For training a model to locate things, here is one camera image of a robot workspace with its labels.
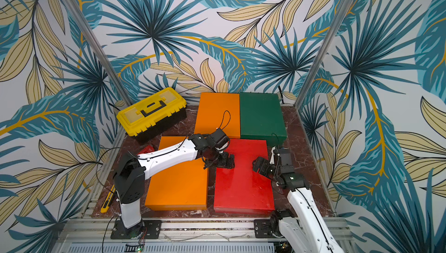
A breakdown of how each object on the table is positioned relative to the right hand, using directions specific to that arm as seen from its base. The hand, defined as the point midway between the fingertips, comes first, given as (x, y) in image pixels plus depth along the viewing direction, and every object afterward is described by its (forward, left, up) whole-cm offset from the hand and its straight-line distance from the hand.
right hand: (260, 165), depth 81 cm
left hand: (-1, +16, -1) cm, 16 cm away
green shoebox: (+28, -5, +1) cm, 29 cm away
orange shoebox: (-9, +34, 0) cm, 35 cm away
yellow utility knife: (-13, +71, -9) cm, 73 cm away
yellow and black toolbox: (+27, +53, +6) cm, 60 cm away
